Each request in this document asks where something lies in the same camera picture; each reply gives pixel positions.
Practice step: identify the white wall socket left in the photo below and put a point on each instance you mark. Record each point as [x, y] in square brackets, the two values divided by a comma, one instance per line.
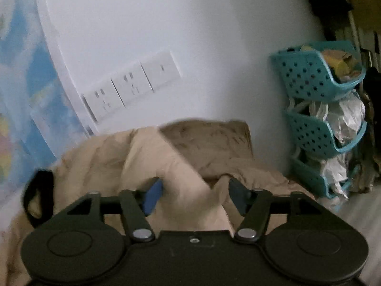
[103, 100]

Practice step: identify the white wall switch right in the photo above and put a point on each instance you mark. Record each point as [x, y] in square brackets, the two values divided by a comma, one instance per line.
[160, 69]

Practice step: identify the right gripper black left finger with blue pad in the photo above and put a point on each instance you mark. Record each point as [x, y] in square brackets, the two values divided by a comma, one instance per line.
[136, 205]

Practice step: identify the teal perforated basket middle tier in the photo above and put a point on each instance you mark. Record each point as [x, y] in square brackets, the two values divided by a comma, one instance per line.
[316, 136]

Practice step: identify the teal perforated basket top tier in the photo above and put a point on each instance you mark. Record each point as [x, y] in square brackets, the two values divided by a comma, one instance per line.
[321, 71]

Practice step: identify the colourful wall map poster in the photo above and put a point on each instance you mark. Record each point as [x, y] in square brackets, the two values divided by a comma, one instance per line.
[38, 122]

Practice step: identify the teal perforated basket bottom tier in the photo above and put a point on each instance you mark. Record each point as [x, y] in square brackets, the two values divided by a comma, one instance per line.
[324, 178]

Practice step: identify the white plastic bags in basket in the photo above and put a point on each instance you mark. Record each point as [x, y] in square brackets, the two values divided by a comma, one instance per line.
[345, 117]

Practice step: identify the teal perforated basket tier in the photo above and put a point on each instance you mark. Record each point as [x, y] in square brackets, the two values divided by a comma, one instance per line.
[324, 178]
[321, 71]
[316, 136]

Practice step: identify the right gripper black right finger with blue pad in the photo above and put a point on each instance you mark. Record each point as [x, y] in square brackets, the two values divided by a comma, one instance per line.
[254, 206]

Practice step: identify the white wall socket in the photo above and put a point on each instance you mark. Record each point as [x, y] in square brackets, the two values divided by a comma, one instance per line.
[103, 100]
[131, 83]

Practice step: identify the tan puffer down jacket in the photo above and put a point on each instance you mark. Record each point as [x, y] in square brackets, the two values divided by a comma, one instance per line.
[195, 159]

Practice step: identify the white wall socket middle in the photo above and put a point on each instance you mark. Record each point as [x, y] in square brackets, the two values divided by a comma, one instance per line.
[131, 83]

